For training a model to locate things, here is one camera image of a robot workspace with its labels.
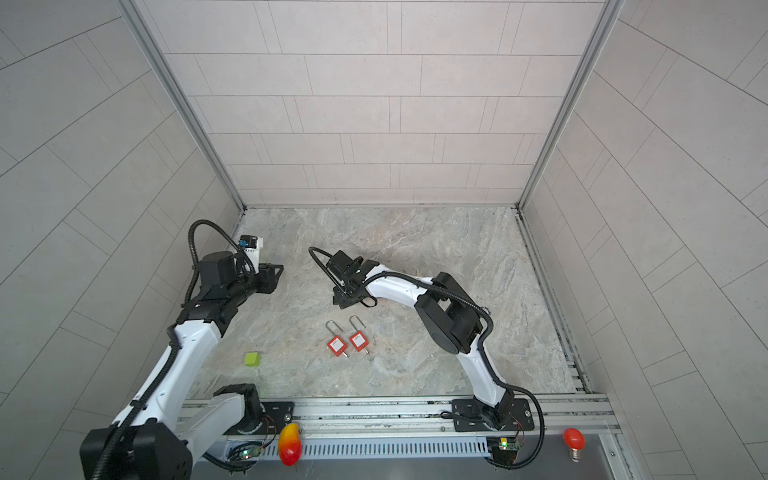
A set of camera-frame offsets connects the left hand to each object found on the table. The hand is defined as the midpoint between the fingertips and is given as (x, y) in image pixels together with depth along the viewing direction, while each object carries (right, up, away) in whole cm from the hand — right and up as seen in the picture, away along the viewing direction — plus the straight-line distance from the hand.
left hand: (283, 260), depth 80 cm
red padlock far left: (+14, -23, +2) cm, 27 cm away
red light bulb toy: (+71, -39, -14) cm, 82 cm away
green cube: (-8, -26, -2) cm, 27 cm away
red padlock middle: (+20, -23, +2) cm, 31 cm away
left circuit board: (-1, -40, -16) cm, 43 cm away
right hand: (+14, -13, +11) cm, 22 cm away
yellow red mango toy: (+7, -39, -15) cm, 43 cm away
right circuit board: (+56, -42, -12) cm, 71 cm away
